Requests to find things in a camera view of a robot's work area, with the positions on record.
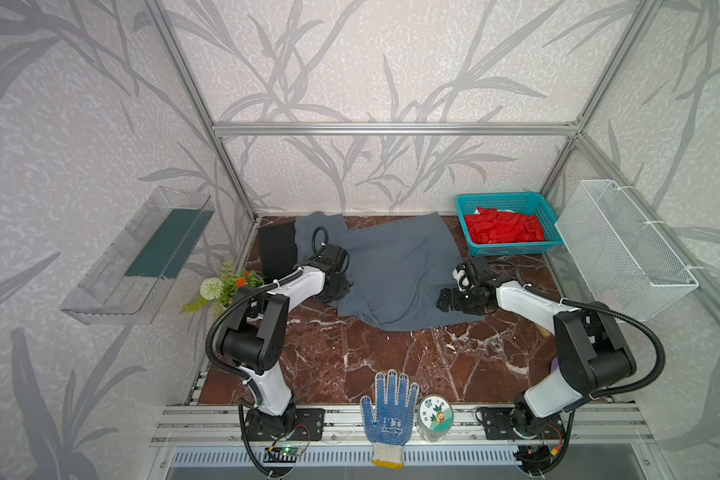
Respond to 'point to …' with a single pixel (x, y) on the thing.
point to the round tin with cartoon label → (435, 417)
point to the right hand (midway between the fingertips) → (449, 296)
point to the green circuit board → (287, 450)
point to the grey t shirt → (397, 268)
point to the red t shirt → (489, 226)
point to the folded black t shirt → (278, 250)
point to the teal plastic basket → (535, 203)
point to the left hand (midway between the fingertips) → (344, 283)
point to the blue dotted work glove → (389, 426)
